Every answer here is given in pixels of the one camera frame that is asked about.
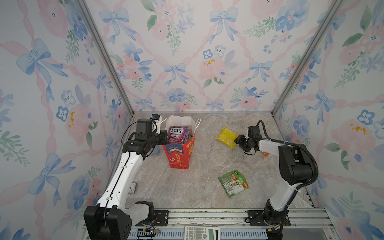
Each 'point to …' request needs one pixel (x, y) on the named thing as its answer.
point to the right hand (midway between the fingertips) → (236, 141)
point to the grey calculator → (202, 233)
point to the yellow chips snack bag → (228, 137)
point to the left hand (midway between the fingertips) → (167, 132)
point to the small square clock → (132, 188)
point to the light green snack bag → (233, 183)
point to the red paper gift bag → (178, 155)
